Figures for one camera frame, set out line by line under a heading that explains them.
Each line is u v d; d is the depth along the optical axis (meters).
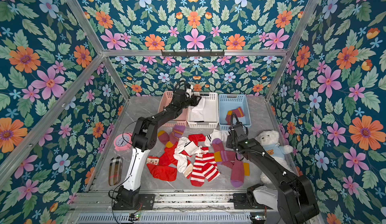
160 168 0.82
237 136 0.65
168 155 0.88
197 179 0.80
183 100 0.88
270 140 0.84
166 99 1.17
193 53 0.92
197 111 1.10
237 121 0.75
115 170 0.81
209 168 0.84
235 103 1.14
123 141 0.93
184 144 0.91
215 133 0.98
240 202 0.72
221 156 0.88
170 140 0.91
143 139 0.63
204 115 1.09
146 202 0.73
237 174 0.82
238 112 1.08
